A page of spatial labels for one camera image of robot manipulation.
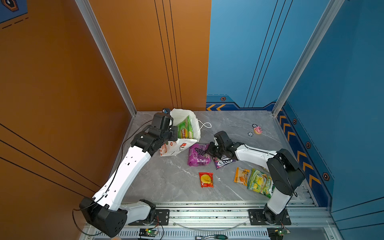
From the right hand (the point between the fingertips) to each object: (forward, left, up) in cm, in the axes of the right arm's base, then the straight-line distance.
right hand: (203, 151), depth 90 cm
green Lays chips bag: (+10, +11, +9) cm, 17 cm away
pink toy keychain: (+20, -40, -4) cm, 44 cm away
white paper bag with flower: (-4, +14, +11) cm, 18 cm away
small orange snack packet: (-13, -22, -5) cm, 26 cm away
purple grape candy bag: (-4, +3, +1) cm, 5 cm away
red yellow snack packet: (-16, -2, -5) cm, 16 cm away
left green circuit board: (-40, +27, -8) cm, 49 cm away
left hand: (+1, +15, +21) cm, 26 cm away
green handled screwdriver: (-41, -6, -6) cm, 42 cm away
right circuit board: (-40, -34, -9) cm, 53 cm away
